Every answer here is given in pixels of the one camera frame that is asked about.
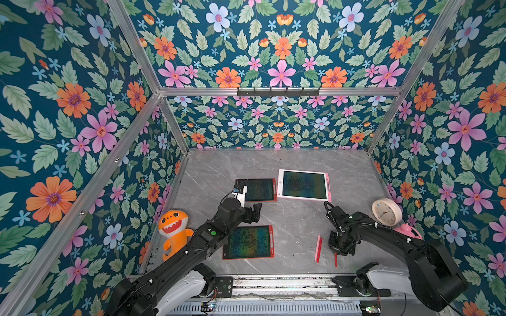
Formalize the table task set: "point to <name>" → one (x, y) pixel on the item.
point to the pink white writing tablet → (304, 185)
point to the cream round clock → (387, 212)
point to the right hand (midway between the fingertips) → (334, 250)
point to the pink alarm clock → (408, 230)
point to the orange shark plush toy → (172, 225)
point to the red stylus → (336, 260)
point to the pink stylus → (317, 247)
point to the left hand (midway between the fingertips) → (255, 202)
